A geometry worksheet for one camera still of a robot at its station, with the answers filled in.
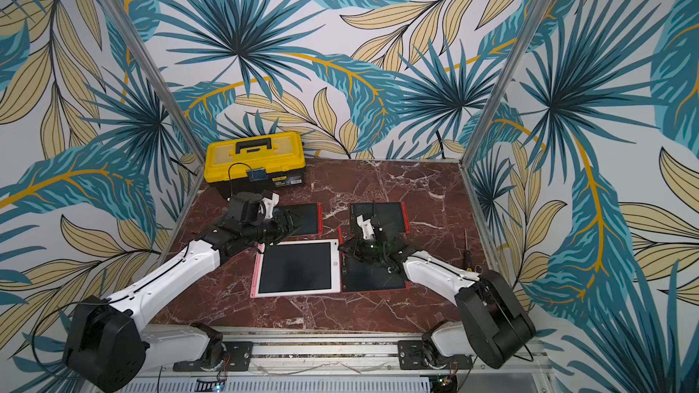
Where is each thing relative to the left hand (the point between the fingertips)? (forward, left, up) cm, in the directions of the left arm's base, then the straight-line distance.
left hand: (302, 228), depth 79 cm
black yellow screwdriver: (0, -55, -17) cm, 57 cm away
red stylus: (+13, -34, -14) cm, 39 cm away
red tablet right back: (+19, -30, -21) cm, 42 cm away
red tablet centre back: (+17, +1, -19) cm, 25 cm away
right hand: (-2, -11, -7) cm, 13 cm away
